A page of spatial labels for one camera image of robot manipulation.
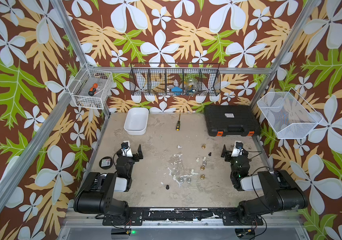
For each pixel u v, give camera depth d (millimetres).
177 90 950
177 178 866
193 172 883
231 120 1084
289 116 815
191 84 937
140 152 869
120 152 793
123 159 731
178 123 1138
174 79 984
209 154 960
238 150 752
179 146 1014
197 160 932
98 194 448
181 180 841
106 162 911
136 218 734
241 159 776
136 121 1126
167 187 831
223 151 835
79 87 819
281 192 458
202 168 900
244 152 836
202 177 862
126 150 743
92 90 799
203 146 1005
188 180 841
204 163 914
